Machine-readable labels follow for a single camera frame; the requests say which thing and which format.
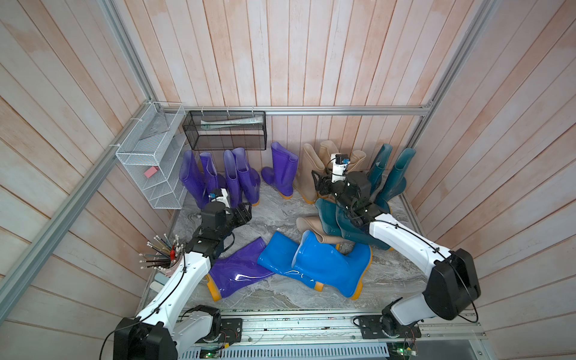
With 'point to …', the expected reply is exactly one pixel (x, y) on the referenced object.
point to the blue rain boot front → (340, 267)
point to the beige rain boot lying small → (312, 223)
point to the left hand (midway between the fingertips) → (247, 210)
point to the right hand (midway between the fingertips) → (317, 169)
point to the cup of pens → (166, 256)
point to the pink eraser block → (151, 172)
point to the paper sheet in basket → (209, 124)
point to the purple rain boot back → (281, 175)
